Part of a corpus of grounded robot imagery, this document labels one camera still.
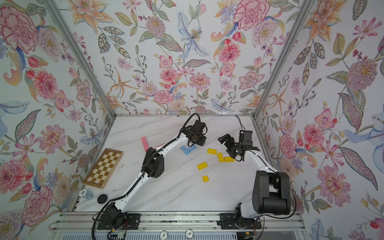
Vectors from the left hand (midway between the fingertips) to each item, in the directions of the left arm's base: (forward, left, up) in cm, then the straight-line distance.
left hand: (204, 139), depth 104 cm
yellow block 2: (-19, +3, -2) cm, 19 cm away
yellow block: (-15, -14, 0) cm, 21 cm away
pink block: (-1, +42, -2) cm, 42 cm away
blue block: (-7, +14, -1) cm, 15 cm away
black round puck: (-38, +57, 0) cm, 69 cm away
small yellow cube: (-27, +1, -1) cm, 27 cm away
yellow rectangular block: (-8, -4, -2) cm, 9 cm away
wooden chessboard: (-21, +62, +1) cm, 66 cm away
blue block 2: (-7, +10, -1) cm, 12 cm away
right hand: (-8, -9, +10) cm, 16 cm away
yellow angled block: (-13, -10, -2) cm, 16 cm away
